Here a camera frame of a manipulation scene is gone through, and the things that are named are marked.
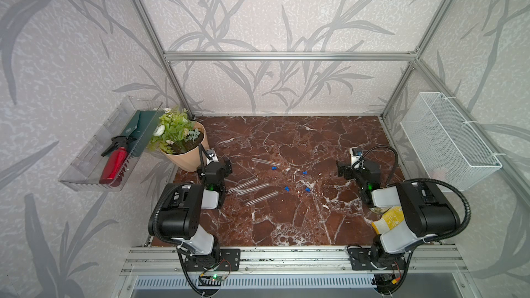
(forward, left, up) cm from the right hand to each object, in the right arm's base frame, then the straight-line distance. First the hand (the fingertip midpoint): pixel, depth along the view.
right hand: (347, 157), depth 95 cm
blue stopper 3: (-5, +20, -5) cm, 21 cm away
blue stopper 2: (-2, +35, -6) cm, 35 cm away
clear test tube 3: (-13, +53, -5) cm, 55 cm away
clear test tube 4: (+3, +44, -6) cm, 44 cm away
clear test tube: (-17, +40, -5) cm, 44 cm away
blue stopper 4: (-13, +20, -5) cm, 24 cm away
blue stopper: (-13, +29, -5) cm, 32 cm away
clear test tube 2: (-12, +44, -5) cm, 46 cm away
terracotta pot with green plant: (+1, +74, +15) cm, 75 cm away
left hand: (-1, +62, +2) cm, 62 cm away
